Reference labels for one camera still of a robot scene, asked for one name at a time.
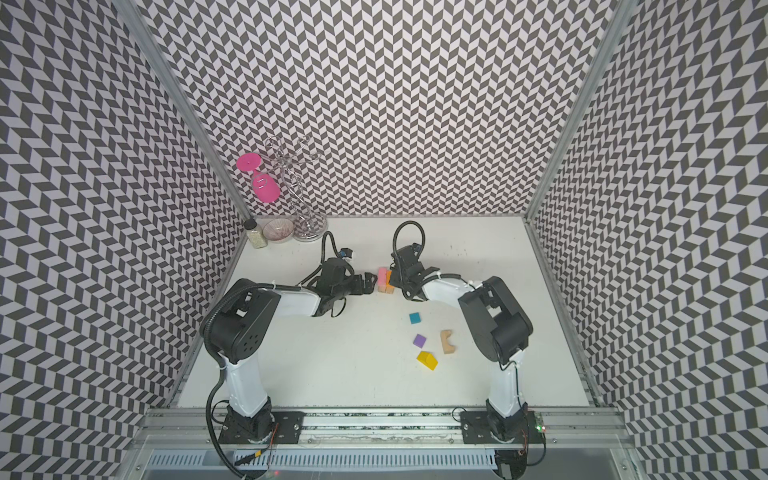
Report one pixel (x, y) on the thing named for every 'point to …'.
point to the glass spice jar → (255, 234)
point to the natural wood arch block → (447, 348)
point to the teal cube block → (415, 318)
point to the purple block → (419, 341)
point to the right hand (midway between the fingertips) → (397, 283)
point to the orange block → (388, 277)
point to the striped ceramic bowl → (278, 230)
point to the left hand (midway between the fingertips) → (368, 278)
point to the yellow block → (428, 360)
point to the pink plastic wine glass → (265, 188)
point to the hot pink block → (382, 276)
